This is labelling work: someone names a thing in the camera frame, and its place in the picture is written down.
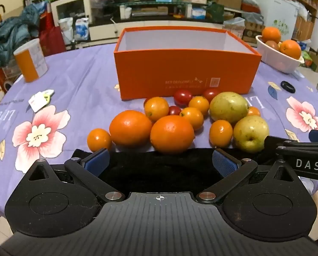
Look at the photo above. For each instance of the yellow-green pear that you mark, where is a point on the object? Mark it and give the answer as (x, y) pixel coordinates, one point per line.
(229, 106)
(251, 136)

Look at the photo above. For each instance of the white plastic bowl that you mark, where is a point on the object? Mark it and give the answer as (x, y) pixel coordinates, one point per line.
(276, 60)

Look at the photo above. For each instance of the white chest freezer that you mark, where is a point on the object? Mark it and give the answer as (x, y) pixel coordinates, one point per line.
(276, 8)

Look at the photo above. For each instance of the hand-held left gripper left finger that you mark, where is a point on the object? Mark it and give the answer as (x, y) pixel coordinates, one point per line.
(97, 161)

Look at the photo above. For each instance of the white and blue bag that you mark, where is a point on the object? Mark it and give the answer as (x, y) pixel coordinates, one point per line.
(82, 29)

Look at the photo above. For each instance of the large orange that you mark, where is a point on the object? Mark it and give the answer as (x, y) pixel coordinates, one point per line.
(290, 49)
(131, 128)
(271, 34)
(172, 134)

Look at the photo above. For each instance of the white television cabinet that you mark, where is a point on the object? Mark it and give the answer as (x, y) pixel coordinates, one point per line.
(105, 30)

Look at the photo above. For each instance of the dark green gift bag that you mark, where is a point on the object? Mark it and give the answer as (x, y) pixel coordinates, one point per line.
(215, 12)

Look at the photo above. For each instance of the red bag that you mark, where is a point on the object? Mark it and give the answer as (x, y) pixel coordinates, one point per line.
(50, 37)

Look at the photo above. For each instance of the purple floral tablecloth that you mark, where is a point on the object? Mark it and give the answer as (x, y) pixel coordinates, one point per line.
(81, 85)

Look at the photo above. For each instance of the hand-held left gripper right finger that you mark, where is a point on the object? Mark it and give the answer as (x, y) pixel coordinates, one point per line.
(224, 162)

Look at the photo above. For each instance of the clear plastic container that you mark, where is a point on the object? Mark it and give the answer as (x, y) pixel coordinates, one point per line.
(233, 24)

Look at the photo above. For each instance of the orange cardboard box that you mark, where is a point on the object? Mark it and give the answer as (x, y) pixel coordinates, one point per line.
(161, 69)

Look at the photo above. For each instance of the silver media player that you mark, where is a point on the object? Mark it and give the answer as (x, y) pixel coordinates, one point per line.
(149, 11)

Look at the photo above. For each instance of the white jar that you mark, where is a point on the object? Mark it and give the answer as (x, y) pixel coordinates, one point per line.
(126, 12)

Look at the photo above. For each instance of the orange and white canister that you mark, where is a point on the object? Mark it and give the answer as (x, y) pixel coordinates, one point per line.
(30, 61)

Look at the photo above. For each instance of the white paper tag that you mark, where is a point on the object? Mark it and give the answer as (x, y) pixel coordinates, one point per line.
(38, 101)

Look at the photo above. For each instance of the red cherry tomato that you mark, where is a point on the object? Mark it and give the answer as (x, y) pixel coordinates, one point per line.
(211, 93)
(175, 110)
(183, 96)

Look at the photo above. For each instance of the blue and white tissue box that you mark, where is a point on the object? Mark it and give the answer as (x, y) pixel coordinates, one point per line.
(199, 13)

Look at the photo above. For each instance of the white glass-door cabinet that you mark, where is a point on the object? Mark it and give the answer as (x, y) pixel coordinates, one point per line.
(70, 8)

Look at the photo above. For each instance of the small orange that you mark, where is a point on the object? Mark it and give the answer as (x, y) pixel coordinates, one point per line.
(98, 140)
(199, 105)
(254, 111)
(156, 108)
(191, 117)
(220, 133)

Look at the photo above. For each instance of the blue-grey jacket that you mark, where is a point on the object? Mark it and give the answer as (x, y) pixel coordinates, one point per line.
(12, 32)

